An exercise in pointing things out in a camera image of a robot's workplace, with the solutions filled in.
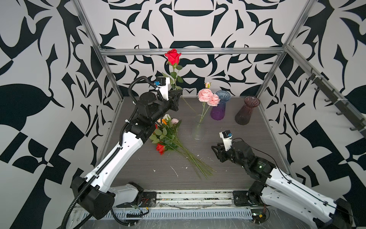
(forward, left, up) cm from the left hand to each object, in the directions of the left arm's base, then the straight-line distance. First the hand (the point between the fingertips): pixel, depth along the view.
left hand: (181, 86), depth 63 cm
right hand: (-15, -17, -28) cm, 36 cm away
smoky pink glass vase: (+14, -45, -41) cm, 63 cm away
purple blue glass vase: (+21, -28, -45) cm, 57 cm away
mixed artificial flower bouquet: (-2, +10, -38) cm, 39 cm away
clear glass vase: (0, -11, -36) cm, 38 cm away
